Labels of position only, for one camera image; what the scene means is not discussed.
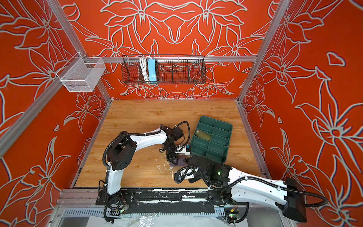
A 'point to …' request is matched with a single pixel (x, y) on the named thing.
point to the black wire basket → (170, 69)
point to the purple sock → (180, 162)
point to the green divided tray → (211, 139)
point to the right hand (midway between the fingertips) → (184, 163)
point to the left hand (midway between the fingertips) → (176, 160)
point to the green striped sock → (203, 135)
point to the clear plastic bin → (82, 74)
